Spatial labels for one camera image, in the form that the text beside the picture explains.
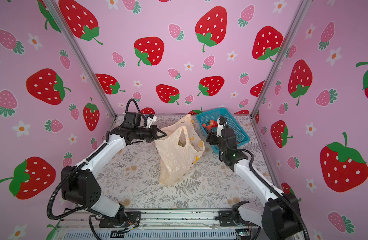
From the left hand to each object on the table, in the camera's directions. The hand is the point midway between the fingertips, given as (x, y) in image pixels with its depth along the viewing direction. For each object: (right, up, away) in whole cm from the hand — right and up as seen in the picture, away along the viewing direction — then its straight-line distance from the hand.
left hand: (166, 134), depth 79 cm
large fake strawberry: (+31, +7, +31) cm, 44 cm away
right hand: (+26, +3, +2) cm, 26 cm away
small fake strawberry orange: (+27, +4, +29) cm, 39 cm away
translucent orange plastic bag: (+7, -8, -3) cm, 11 cm away
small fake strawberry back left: (+23, +6, +31) cm, 39 cm away
